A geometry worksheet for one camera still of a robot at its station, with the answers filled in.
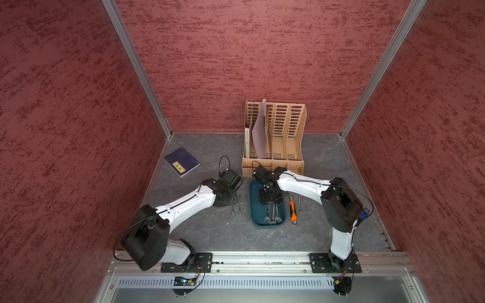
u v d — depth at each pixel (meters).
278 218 0.85
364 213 0.85
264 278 0.72
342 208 0.49
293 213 0.87
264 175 0.73
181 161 1.07
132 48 0.82
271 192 0.75
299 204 0.90
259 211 0.86
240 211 0.88
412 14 0.73
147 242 0.41
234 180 0.68
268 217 0.86
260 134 0.92
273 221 0.85
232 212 0.88
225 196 0.60
